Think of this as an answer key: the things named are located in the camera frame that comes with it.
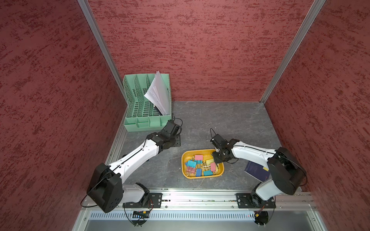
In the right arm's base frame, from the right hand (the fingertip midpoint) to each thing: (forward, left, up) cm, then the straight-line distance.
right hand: (218, 161), depth 88 cm
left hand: (+7, +26, +12) cm, 30 cm away
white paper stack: (+38, +38, +23) cm, 58 cm away
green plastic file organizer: (+31, +43, +24) cm, 58 cm away
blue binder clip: (-7, +13, +3) cm, 15 cm away
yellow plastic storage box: (-1, +13, +1) cm, 13 cm away
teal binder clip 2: (-7, +7, 0) cm, 10 cm away
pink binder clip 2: (-6, +17, +3) cm, 18 cm away
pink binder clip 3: (-5, +4, +3) cm, 7 cm away
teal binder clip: (-3, +17, +4) cm, 17 cm away
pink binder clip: (+2, +11, +3) cm, 12 cm away
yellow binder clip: (-1, +5, +2) cm, 6 cm away
